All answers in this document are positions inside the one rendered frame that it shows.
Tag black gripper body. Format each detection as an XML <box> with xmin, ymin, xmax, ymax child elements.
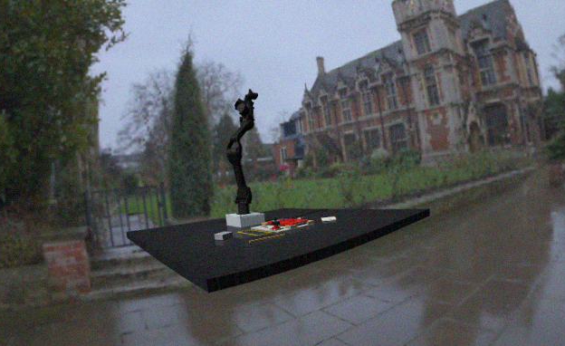
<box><xmin>245</xmin><ymin>92</ymin><xmax>258</xmax><ymax>110</ymax></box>

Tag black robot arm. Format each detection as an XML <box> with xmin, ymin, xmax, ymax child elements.
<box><xmin>226</xmin><ymin>98</ymin><xmax>255</xmax><ymax>215</ymax></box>

